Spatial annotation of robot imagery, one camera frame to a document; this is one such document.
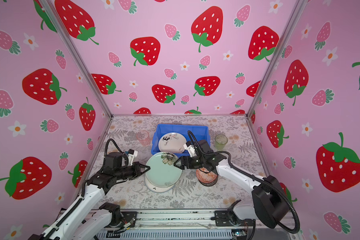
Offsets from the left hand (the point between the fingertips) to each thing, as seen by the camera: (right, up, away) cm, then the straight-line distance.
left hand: (149, 167), depth 77 cm
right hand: (+15, +1, +2) cm, 15 cm away
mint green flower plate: (+7, -3, 0) cm, 8 cm away
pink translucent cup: (-13, +14, +34) cm, 39 cm away
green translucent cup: (+44, +12, +27) cm, 53 cm away
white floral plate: (+10, +11, +27) cm, 31 cm away
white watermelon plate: (+2, -14, +7) cm, 16 cm away
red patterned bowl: (+30, -6, +4) cm, 31 cm away
